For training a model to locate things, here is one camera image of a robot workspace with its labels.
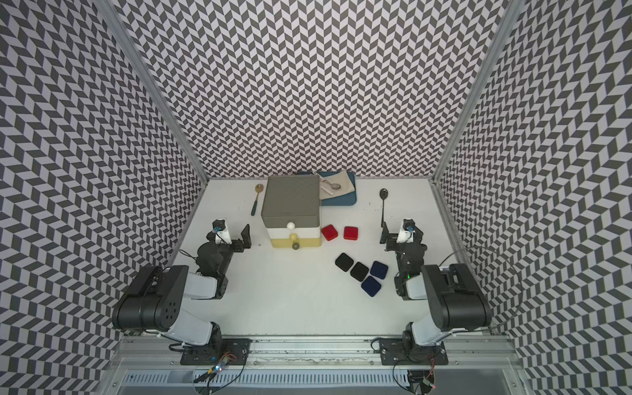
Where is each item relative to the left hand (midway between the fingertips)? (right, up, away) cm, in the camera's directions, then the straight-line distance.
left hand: (236, 226), depth 91 cm
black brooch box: (+40, -14, +2) cm, 43 cm away
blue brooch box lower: (+50, -21, -4) cm, 54 cm away
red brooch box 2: (+43, -4, +9) cm, 45 cm away
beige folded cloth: (+34, +14, +20) cm, 42 cm away
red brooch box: (+35, -4, +9) cm, 36 cm away
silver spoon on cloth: (+37, +17, +25) cm, 47 cm away
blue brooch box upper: (+53, -16, -1) cm, 55 cm away
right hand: (+60, 0, -1) cm, 60 cm away
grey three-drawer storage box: (+22, +6, -10) cm, 25 cm away
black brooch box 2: (+46, -17, -1) cm, 49 cm away
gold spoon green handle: (+2, +15, +22) cm, 27 cm away
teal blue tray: (+43, +10, +18) cm, 47 cm away
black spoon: (+60, +12, +21) cm, 64 cm away
